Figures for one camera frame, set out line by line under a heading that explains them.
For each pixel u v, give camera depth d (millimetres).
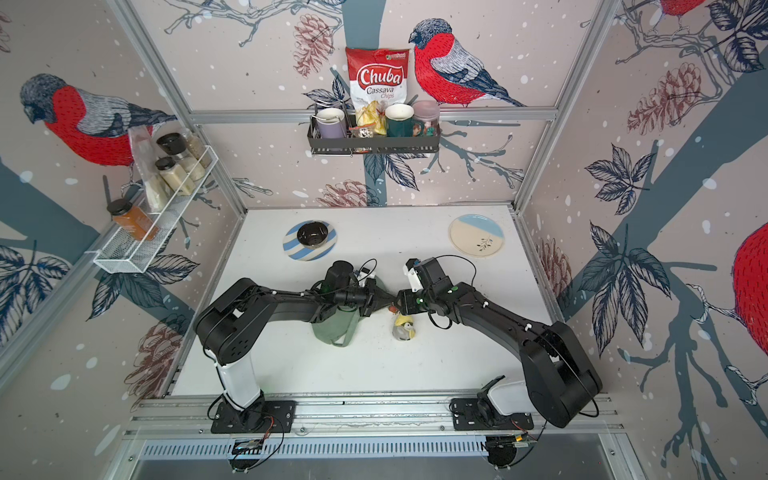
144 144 721
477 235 1115
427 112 853
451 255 791
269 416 727
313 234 1074
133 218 666
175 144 781
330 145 890
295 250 1072
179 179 776
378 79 784
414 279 789
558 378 417
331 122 796
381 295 850
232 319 508
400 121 796
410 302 759
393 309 904
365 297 801
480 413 650
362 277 852
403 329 833
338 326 850
